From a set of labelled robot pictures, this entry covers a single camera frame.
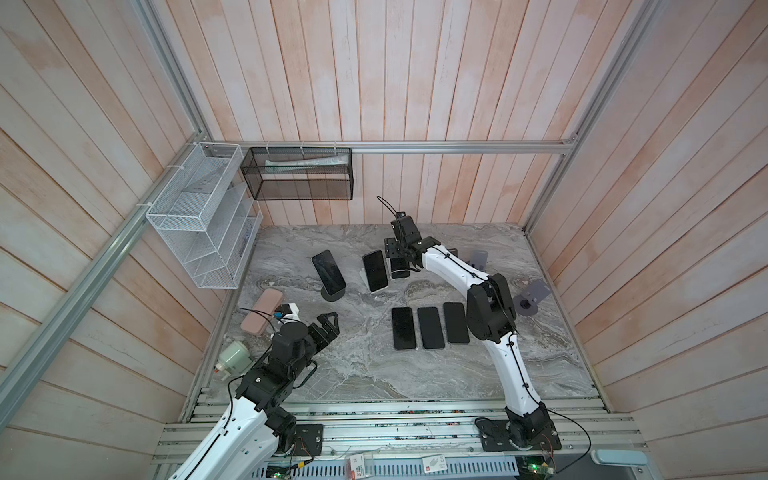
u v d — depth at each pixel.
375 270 0.96
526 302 0.93
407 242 0.80
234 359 0.79
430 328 0.95
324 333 0.70
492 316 0.61
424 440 0.75
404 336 0.97
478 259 1.02
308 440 0.73
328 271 1.00
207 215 0.73
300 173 1.05
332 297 0.97
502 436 0.73
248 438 0.50
